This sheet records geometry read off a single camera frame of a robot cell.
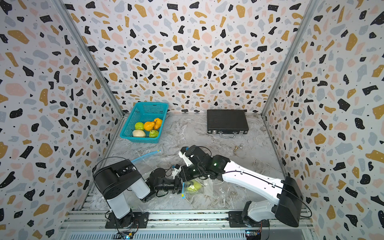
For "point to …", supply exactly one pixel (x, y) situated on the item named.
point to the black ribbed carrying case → (227, 123)
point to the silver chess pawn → (241, 146)
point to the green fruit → (195, 186)
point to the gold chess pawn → (237, 147)
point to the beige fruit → (138, 133)
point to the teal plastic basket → (145, 112)
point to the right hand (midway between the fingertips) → (178, 176)
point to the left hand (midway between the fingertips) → (192, 187)
